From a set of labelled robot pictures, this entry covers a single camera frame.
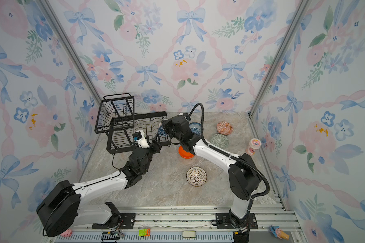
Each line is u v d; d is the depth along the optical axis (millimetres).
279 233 688
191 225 739
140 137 668
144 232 689
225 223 729
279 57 859
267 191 436
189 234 701
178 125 609
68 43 814
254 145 902
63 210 408
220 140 1028
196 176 878
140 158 593
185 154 967
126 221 735
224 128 1099
